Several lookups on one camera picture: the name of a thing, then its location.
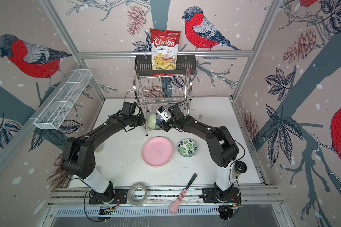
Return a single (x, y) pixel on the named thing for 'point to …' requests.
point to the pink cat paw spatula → (173, 208)
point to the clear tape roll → (132, 202)
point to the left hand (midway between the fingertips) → (145, 119)
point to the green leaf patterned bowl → (187, 148)
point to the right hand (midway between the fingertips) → (159, 126)
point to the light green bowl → (151, 120)
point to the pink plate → (157, 151)
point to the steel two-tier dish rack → (157, 94)
